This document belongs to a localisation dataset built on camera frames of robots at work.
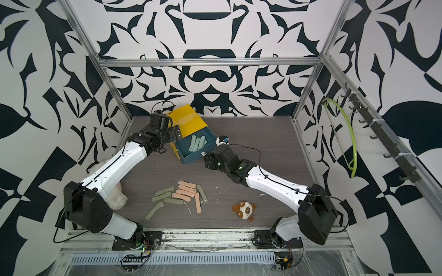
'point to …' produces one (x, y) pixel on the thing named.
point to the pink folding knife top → (191, 185)
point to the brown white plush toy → (244, 210)
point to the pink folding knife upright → (198, 203)
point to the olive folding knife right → (204, 195)
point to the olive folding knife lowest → (153, 210)
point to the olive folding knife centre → (170, 200)
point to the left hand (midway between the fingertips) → (169, 129)
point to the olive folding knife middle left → (160, 197)
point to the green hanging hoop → (353, 131)
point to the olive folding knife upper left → (164, 190)
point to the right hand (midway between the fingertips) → (206, 156)
